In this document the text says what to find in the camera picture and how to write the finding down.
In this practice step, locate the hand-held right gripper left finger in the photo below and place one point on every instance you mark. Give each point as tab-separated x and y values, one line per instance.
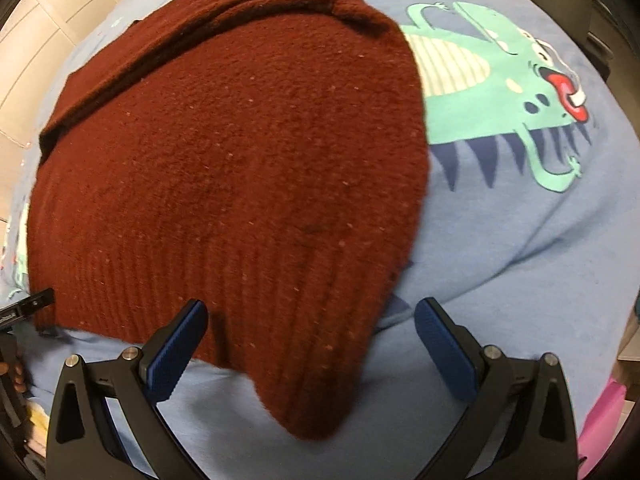
175	345

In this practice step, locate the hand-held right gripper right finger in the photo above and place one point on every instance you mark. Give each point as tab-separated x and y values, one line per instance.
445	350

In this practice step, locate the dark red knit sweater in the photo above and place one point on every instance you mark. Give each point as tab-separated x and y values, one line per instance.
225	160

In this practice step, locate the person's left hand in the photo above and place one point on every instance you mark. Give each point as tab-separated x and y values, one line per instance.
19	377

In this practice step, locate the light folded cloth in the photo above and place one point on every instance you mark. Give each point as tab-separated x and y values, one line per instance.
35	427

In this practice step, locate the blue dinosaur print blanket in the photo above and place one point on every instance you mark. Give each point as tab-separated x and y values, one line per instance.
500	240

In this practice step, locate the pink cloth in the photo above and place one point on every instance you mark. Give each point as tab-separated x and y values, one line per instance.
602	415

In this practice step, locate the white wardrobe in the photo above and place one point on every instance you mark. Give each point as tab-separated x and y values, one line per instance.
55	15

